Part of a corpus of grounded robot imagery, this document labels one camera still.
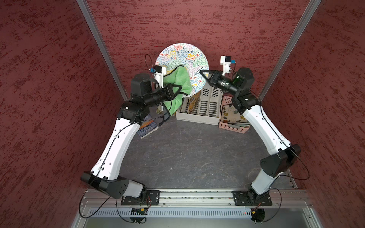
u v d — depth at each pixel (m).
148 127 1.02
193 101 1.00
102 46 0.86
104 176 0.38
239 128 0.97
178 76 0.60
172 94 0.55
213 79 0.58
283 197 0.77
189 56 0.63
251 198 0.66
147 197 0.73
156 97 0.52
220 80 0.58
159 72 0.55
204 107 1.17
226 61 0.59
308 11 0.73
